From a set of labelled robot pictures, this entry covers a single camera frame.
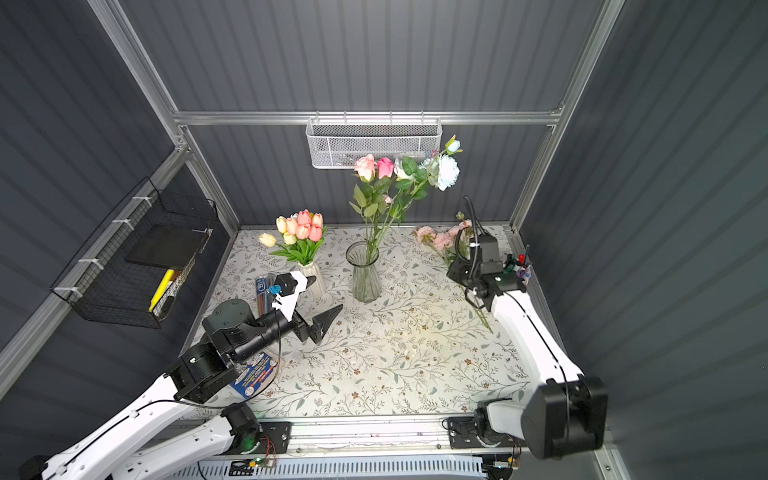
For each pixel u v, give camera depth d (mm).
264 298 960
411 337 911
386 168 738
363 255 888
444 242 1119
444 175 654
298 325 536
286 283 494
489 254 612
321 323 545
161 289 707
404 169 709
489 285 563
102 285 659
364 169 709
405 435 757
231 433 611
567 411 394
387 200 803
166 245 756
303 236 754
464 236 1149
